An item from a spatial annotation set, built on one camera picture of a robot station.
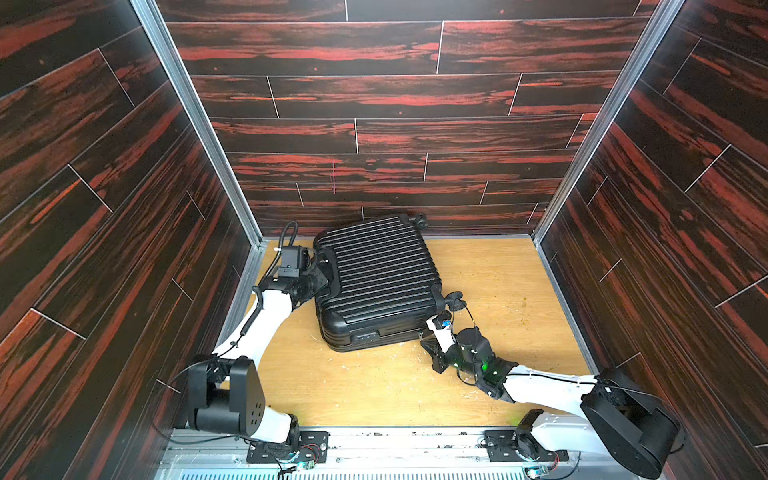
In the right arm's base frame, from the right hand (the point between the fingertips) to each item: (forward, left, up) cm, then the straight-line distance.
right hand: (426, 338), depth 86 cm
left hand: (+14, +30, +11) cm, 35 cm away
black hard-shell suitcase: (+8, +13, +15) cm, 21 cm away
